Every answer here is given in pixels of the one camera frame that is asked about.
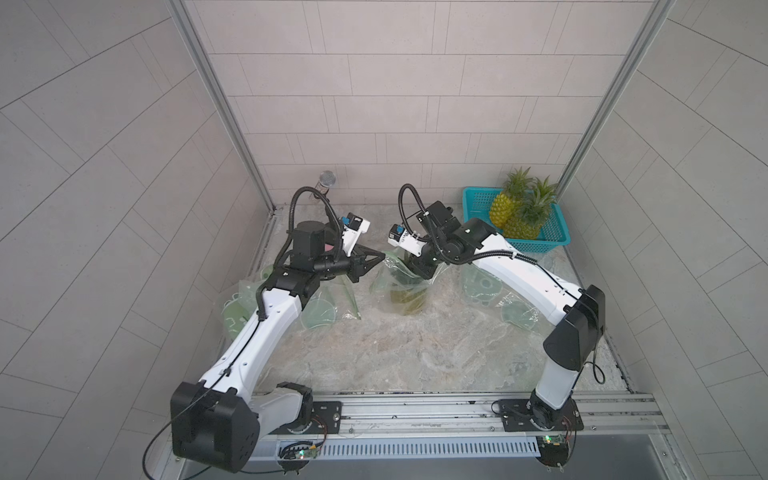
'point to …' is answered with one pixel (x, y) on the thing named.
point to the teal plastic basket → (554, 233)
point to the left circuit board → (297, 458)
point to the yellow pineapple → (504, 206)
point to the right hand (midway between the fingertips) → (408, 263)
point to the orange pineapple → (545, 193)
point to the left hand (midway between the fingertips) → (385, 256)
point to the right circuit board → (554, 450)
